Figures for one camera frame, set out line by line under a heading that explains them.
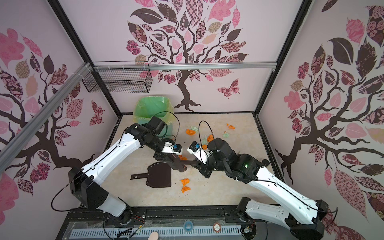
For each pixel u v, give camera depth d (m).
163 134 0.66
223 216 0.74
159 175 0.91
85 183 0.40
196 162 0.63
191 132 1.06
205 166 0.55
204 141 1.03
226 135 1.05
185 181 0.84
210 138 1.03
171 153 0.63
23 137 0.53
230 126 1.08
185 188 0.81
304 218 0.38
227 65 1.87
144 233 0.70
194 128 1.10
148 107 1.01
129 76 0.95
